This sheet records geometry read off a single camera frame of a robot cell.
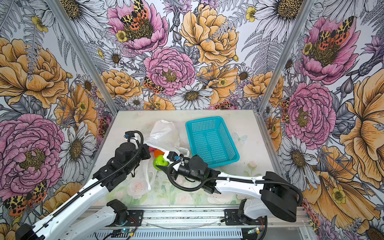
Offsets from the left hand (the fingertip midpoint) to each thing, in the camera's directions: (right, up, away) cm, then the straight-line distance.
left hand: (148, 148), depth 78 cm
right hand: (+9, -6, -9) cm, 14 cm away
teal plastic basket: (+34, +3, +28) cm, 44 cm away
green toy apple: (+9, -4, -12) cm, 16 cm away
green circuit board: (-9, -38, -7) cm, 39 cm away
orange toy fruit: (+6, -2, -4) cm, 7 cm away
